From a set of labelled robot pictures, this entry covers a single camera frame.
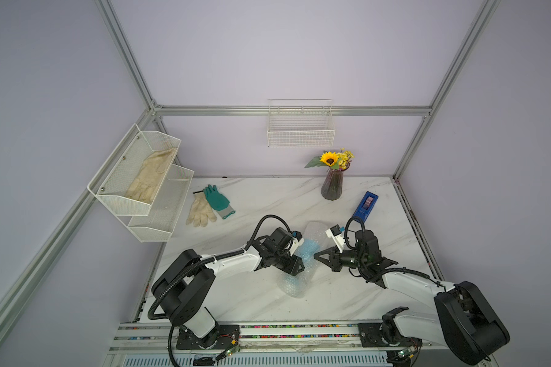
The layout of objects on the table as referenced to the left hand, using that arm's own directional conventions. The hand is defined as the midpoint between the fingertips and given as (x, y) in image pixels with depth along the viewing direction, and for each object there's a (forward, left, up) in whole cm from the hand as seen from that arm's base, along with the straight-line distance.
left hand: (297, 268), depth 85 cm
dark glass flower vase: (+38, -18, +6) cm, 42 cm away
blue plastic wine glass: (+5, -3, +5) cm, 7 cm away
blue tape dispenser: (+30, -33, 0) cm, 45 cm away
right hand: (+2, -7, +4) cm, 8 cm away
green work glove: (+35, +37, -3) cm, 51 cm away
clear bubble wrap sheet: (+13, -7, +3) cm, 15 cm away
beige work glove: (+30, +45, -4) cm, 54 cm away
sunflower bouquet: (+38, -18, +20) cm, 47 cm away
